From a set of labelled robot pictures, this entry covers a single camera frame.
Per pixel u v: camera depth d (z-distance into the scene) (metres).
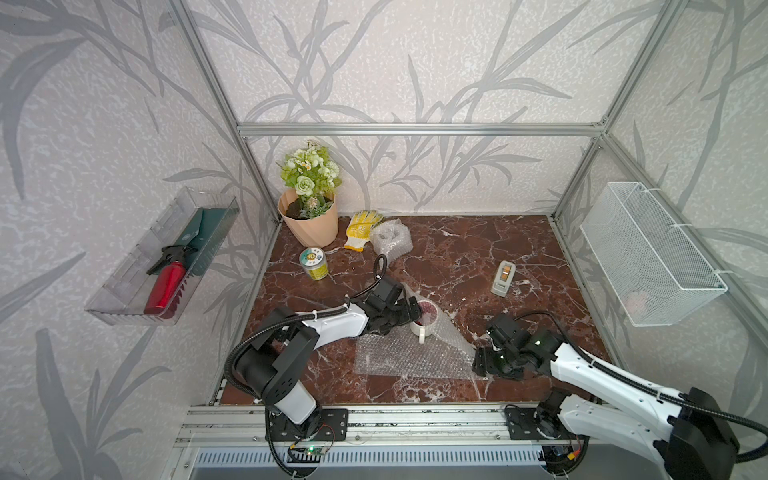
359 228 1.15
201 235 0.71
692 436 0.39
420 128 0.96
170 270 0.62
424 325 0.83
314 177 0.96
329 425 0.73
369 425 0.75
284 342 0.50
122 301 0.59
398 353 0.85
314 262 0.96
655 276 0.60
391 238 1.02
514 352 0.61
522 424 0.73
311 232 1.01
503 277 0.99
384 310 0.71
